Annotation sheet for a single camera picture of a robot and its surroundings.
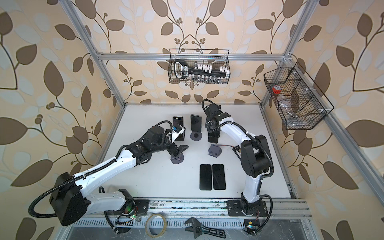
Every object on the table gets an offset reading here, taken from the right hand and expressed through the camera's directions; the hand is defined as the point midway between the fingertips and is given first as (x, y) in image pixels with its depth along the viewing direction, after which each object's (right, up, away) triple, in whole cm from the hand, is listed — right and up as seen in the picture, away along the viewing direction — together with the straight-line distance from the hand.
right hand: (214, 125), depth 94 cm
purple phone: (+1, -6, +7) cm, 9 cm away
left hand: (-18, -6, -17) cm, 26 cm away
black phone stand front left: (-23, -20, -7) cm, 31 cm away
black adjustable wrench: (-11, -47, -25) cm, 55 cm away
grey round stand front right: (0, -16, -3) cm, 16 cm away
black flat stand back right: (-1, -10, +5) cm, 11 cm away
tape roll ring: (-34, -44, -27) cm, 62 cm away
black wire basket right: (+47, +13, -11) cm, 50 cm away
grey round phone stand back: (-12, -8, +8) cm, 16 cm away
